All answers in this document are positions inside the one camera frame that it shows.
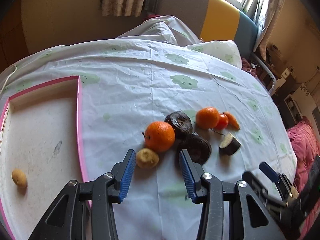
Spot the eggplant piece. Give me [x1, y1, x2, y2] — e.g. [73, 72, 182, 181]
[219, 133, 241, 156]

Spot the dark wrinkled fruit front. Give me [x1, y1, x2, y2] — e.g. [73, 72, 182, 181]
[176, 133, 212, 166]

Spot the dark wrinkled fruit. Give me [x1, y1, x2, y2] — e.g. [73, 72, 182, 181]
[164, 111, 193, 140]
[176, 133, 212, 166]

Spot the small brown potato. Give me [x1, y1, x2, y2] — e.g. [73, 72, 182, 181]
[136, 148, 159, 169]
[11, 168, 28, 188]

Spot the small orange carrot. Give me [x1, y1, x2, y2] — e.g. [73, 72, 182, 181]
[223, 112, 240, 130]

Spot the red tomato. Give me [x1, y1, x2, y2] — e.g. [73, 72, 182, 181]
[214, 113, 229, 130]

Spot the large orange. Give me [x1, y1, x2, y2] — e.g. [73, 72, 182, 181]
[143, 121, 176, 153]

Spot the pink blanket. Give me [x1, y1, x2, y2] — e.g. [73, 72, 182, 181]
[241, 57, 320, 240]

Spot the cluttered side shelf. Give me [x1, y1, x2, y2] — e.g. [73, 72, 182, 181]
[266, 44, 319, 129]

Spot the pink rimmed white tray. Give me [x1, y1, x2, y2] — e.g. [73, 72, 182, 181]
[1, 76, 88, 239]

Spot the white cloud print tablecloth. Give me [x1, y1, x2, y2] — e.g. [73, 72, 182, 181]
[0, 15, 298, 240]

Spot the white cloud print pillow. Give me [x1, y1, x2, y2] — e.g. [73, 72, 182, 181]
[186, 40, 242, 69]

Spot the grey yellow blue headboard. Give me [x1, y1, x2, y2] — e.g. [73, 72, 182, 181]
[145, 0, 258, 59]

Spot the right patterned curtain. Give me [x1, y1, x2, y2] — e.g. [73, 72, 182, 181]
[253, 0, 284, 60]

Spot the metal bed rail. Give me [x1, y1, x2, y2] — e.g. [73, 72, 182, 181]
[251, 52, 277, 95]

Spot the white kettle power cord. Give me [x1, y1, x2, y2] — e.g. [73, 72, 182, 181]
[0, 64, 18, 95]

